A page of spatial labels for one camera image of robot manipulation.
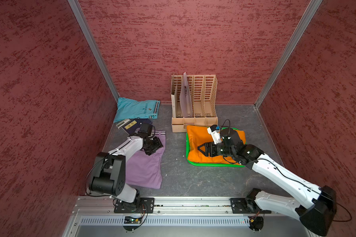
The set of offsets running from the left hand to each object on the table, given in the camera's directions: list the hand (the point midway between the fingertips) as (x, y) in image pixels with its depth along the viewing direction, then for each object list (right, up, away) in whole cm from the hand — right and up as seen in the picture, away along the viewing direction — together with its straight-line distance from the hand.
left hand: (159, 150), depth 90 cm
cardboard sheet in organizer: (+9, +32, -3) cm, 33 cm away
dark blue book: (-23, +14, +16) cm, 31 cm away
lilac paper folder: (+16, +32, +26) cm, 44 cm away
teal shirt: (-29, +27, +24) cm, 46 cm away
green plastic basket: (+21, -5, -10) cm, 24 cm away
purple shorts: (-8, -11, -5) cm, 15 cm away
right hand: (+24, +3, -16) cm, 29 cm away
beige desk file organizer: (+31, +42, +23) cm, 57 cm away
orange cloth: (+24, +9, 0) cm, 25 cm away
